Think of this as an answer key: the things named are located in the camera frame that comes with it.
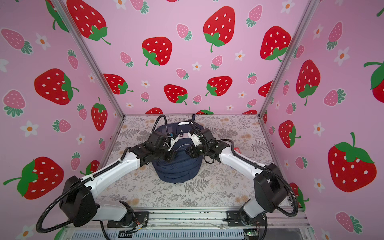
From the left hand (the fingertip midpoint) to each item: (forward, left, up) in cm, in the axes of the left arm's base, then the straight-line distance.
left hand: (177, 152), depth 82 cm
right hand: (+1, -5, 0) cm, 5 cm away
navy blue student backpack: (-7, -3, -5) cm, 9 cm away
